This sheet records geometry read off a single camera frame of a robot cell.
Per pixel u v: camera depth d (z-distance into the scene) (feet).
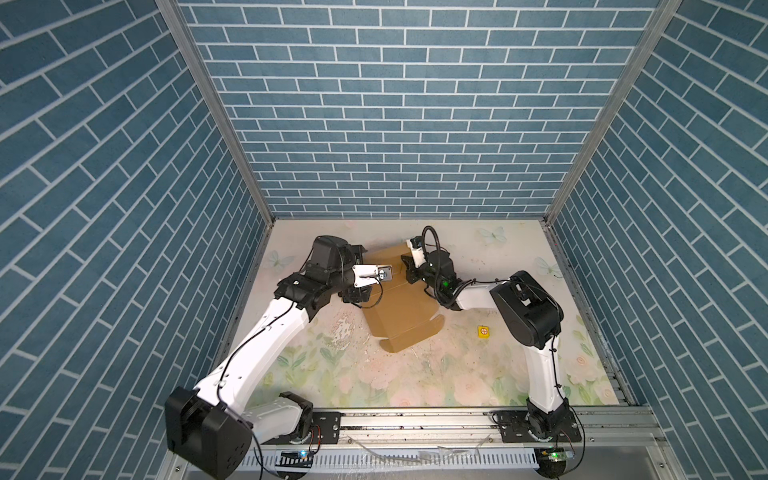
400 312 3.10
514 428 2.41
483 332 2.92
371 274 2.12
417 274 2.92
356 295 2.23
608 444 2.49
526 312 1.83
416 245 2.79
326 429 2.42
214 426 1.21
